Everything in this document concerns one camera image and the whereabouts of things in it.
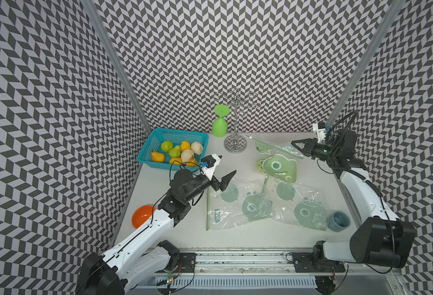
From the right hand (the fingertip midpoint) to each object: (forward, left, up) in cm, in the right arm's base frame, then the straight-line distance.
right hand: (291, 145), depth 76 cm
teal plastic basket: (+28, +69, -22) cm, 78 cm away
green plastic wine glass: (+16, +31, -3) cm, 35 cm away
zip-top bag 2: (-13, -8, -30) cm, 33 cm away
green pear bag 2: (+14, +56, -21) cm, 62 cm away
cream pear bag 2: (+18, +44, -22) cm, 53 cm away
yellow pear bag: (+19, +51, -21) cm, 59 cm away
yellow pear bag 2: (+12, +66, -22) cm, 71 cm away
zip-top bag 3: (-3, +5, -8) cm, 10 cm away
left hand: (-10, +27, +1) cm, 29 cm away
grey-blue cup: (-23, -22, -26) cm, 41 cm away
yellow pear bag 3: (+11, +55, -24) cm, 61 cm away
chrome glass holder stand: (+24, +22, -26) cm, 42 cm away
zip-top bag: (-13, +20, -27) cm, 36 cm away
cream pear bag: (+11, +50, -20) cm, 54 cm away
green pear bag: (+21, +63, -23) cm, 70 cm away
